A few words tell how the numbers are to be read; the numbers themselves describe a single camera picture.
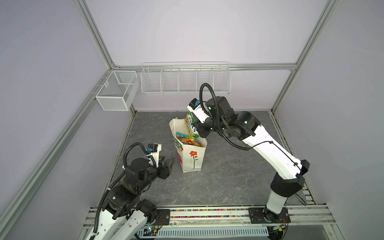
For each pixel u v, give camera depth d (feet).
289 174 1.39
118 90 3.20
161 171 1.89
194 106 1.75
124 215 1.48
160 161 2.22
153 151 1.81
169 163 2.10
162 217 2.42
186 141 2.77
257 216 2.41
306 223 2.38
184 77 3.20
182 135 2.91
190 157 2.52
